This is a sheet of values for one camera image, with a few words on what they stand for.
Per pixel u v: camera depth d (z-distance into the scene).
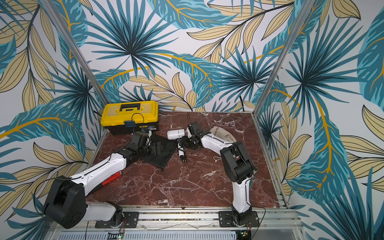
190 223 0.73
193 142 0.73
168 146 1.00
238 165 0.52
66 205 0.41
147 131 0.78
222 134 0.99
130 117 0.94
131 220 0.73
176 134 1.01
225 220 0.73
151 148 0.78
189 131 0.81
